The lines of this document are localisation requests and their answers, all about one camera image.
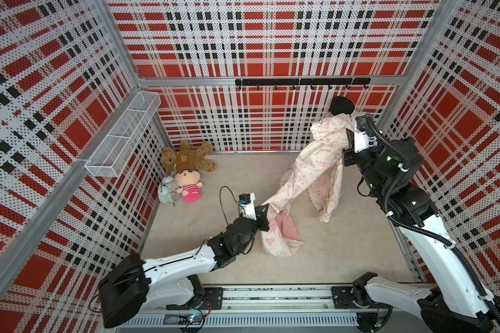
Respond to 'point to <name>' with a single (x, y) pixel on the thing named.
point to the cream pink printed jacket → (318, 177)
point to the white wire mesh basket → (112, 157)
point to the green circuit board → (192, 318)
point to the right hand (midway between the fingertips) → (355, 129)
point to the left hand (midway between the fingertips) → (272, 205)
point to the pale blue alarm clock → (167, 193)
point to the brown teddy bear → (187, 159)
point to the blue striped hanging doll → (339, 104)
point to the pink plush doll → (189, 179)
